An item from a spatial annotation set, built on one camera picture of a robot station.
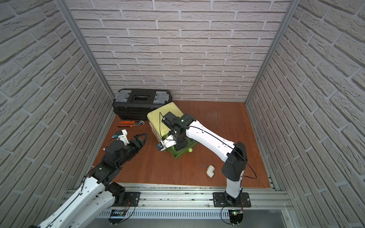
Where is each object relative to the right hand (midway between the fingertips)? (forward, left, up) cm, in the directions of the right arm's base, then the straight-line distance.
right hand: (179, 138), depth 78 cm
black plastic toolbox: (+29, +33, +1) cm, 44 cm away
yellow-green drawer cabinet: (+11, +14, +5) cm, 18 cm away
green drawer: (-5, -7, +3) cm, 9 cm away
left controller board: (-32, +34, -19) cm, 50 cm away
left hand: (0, +16, +6) cm, 17 cm away
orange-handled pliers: (+24, +33, -14) cm, 43 cm away
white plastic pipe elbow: (-14, -17, -15) cm, 27 cm away
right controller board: (-36, -27, -18) cm, 49 cm away
